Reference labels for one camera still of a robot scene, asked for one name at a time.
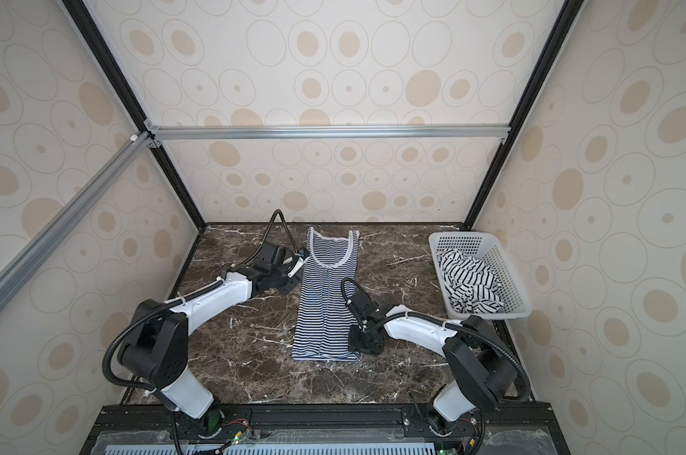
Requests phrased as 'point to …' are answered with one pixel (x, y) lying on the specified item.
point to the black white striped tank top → (472, 286)
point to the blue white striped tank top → (322, 330)
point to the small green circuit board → (238, 436)
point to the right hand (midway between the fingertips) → (360, 347)
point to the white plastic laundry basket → (485, 247)
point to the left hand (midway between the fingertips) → (299, 271)
